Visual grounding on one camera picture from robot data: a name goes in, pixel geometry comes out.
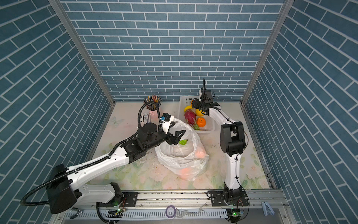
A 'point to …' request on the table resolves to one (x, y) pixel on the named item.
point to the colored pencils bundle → (153, 102)
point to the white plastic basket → (185, 101)
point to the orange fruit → (201, 122)
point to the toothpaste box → (146, 117)
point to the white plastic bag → (186, 160)
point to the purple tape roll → (170, 211)
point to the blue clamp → (267, 209)
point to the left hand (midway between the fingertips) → (180, 128)
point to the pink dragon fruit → (190, 117)
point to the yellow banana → (189, 107)
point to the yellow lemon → (198, 113)
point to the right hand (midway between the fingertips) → (194, 101)
